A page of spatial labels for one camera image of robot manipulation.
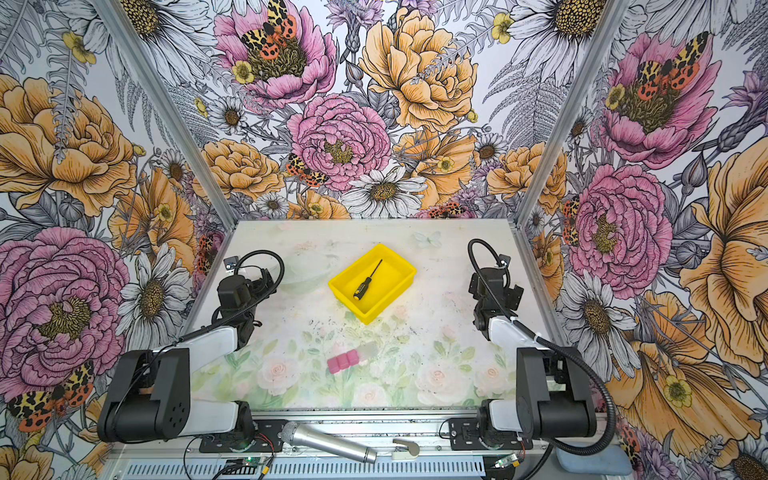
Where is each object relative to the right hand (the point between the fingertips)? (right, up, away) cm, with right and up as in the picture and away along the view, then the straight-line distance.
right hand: (494, 285), depth 91 cm
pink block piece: (-44, -20, -6) cm, 49 cm away
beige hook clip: (-27, -36, -21) cm, 50 cm away
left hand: (-73, +1, 0) cm, 73 cm away
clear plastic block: (-38, -18, -4) cm, 42 cm away
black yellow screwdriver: (-40, -1, +8) cm, 41 cm away
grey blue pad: (+19, -37, -22) cm, 47 cm away
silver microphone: (-53, -33, -20) cm, 66 cm away
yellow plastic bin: (-37, -1, +11) cm, 39 cm away
